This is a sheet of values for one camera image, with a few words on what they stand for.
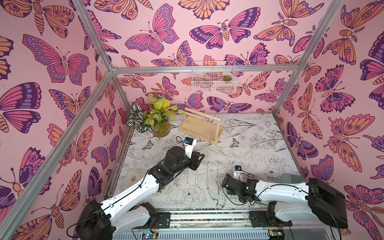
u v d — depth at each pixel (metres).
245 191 0.60
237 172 0.76
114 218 0.42
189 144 0.66
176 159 0.58
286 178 0.88
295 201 0.47
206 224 0.73
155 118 0.92
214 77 0.95
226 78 0.93
